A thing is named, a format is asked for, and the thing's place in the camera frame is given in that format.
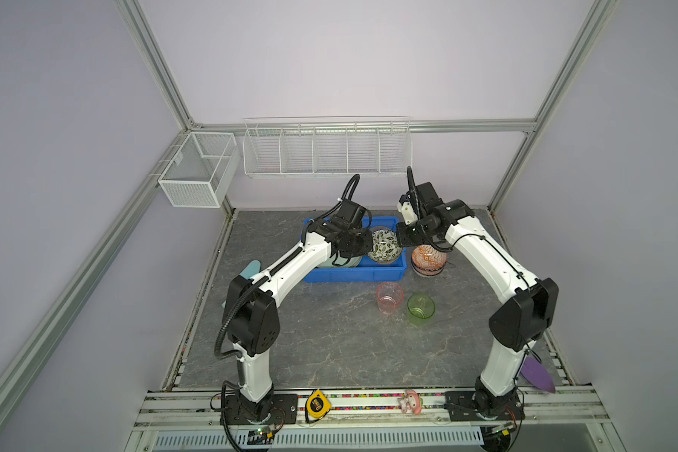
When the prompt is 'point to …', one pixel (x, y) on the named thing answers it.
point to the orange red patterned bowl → (427, 252)
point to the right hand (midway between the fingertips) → (401, 240)
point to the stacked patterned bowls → (428, 268)
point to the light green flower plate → (336, 261)
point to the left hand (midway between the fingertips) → (373, 250)
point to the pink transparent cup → (389, 297)
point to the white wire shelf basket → (327, 146)
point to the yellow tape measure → (316, 407)
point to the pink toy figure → (411, 402)
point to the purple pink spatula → (537, 375)
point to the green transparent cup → (420, 308)
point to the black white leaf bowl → (385, 249)
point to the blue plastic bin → (367, 271)
